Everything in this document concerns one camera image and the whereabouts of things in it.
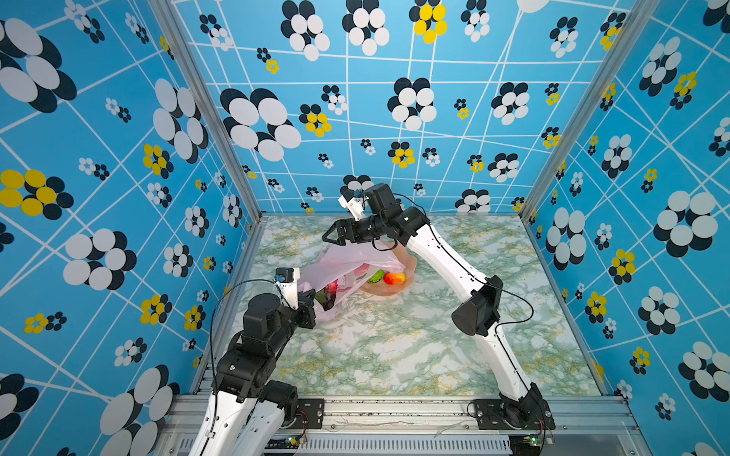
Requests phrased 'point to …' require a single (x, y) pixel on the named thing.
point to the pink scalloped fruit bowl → (380, 288)
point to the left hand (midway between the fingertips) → (315, 290)
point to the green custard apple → (376, 276)
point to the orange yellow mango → (393, 278)
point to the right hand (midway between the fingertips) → (336, 239)
